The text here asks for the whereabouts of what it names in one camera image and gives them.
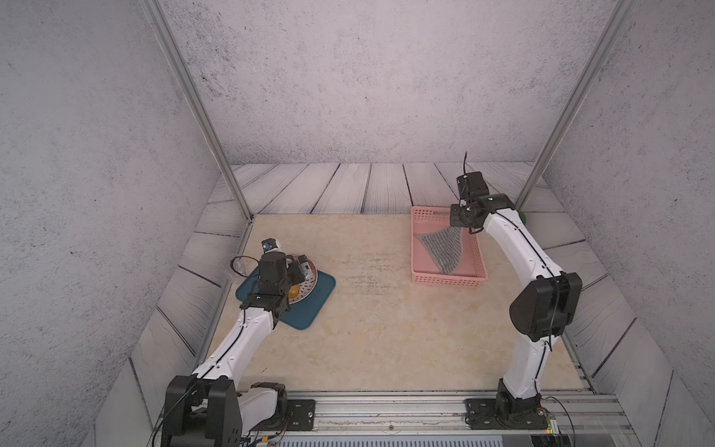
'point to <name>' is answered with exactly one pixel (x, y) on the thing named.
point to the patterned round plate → (306, 287)
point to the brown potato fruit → (293, 291)
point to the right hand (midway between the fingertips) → (462, 214)
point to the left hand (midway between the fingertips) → (298, 260)
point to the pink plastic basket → (472, 267)
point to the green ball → (522, 217)
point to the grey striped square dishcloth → (444, 246)
